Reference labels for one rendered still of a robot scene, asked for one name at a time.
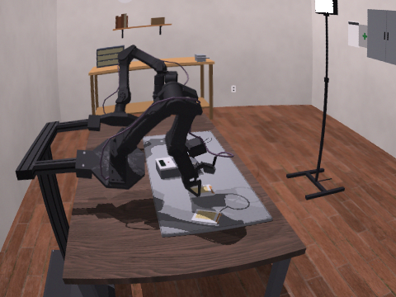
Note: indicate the white gel cassette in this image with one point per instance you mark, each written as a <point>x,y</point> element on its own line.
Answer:
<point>206,216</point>

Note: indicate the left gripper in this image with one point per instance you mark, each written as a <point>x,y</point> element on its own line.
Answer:
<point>157,89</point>

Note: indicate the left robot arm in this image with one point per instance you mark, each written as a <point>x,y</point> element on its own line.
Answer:
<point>124,94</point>

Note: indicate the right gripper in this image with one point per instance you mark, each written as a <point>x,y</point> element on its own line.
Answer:
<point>188,171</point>

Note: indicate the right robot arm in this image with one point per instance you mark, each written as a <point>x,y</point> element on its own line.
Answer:
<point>178,146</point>

